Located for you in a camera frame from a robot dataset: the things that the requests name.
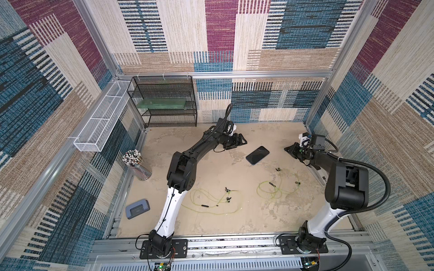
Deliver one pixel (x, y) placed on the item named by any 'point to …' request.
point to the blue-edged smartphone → (257, 154)
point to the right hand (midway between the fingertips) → (287, 150)
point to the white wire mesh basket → (96, 131)
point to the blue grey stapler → (137, 208)
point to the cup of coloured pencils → (134, 159)
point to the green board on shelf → (162, 103)
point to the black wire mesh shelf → (165, 86)
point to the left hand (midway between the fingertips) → (243, 143)
